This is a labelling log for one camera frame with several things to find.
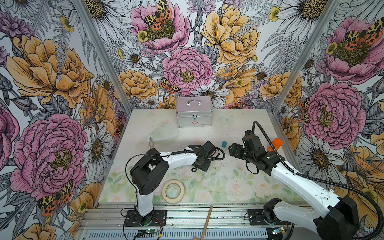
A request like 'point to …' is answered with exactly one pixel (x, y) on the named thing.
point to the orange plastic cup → (277, 143)
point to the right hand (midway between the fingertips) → (235, 153)
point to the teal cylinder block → (224, 144)
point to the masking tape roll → (170, 200)
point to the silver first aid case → (194, 111)
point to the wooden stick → (206, 225)
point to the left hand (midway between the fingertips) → (201, 168)
